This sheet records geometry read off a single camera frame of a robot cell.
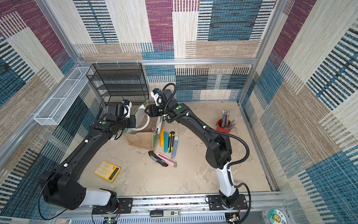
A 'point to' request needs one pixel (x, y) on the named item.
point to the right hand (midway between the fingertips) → (152, 111)
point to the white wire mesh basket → (53, 112)
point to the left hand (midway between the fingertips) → (135, 118)
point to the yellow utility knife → (161, 138)
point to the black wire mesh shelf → (117, 80)
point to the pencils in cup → (225, 121)
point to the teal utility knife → (166, 136)
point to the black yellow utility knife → (171, 138)
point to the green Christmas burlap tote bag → (146, 132)
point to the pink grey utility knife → (167, 159)
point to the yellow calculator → (107, 171)
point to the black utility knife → (156, 158)
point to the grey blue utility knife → (175, 147)
